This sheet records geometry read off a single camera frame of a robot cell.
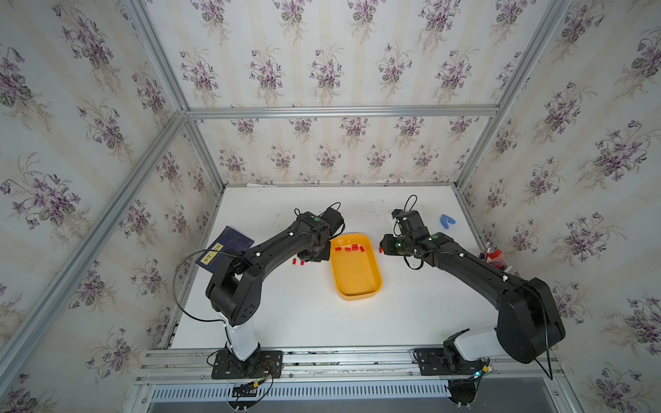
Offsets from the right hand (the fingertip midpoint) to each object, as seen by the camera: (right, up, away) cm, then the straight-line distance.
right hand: (385, 244), depth 88 cm
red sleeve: (-33, -7, +7) cm, 34 cm away
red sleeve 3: (-1, -2, 0) cm, 3 cm away
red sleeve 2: (-30, -8, +7) cm, 32 cm away
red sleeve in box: (-16, -3, +10) cm, 19 cm away
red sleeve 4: (-7, -3, +11) cm, 13 cm away
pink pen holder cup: (+36, -4, -4) cm, 37 cm away
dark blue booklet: (-59, -1, +11) cm, 60 cm away
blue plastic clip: (+30, +8, +20) cm, 37 cm away
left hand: (-23, -5, -1) cm, 23 cm away
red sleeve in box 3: (-10, -3, +11) cm, 15 cm away
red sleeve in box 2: (-12, -4, +11) cm, 17 cm away
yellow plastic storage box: (-10, -9, +6) cm, 14 cm away
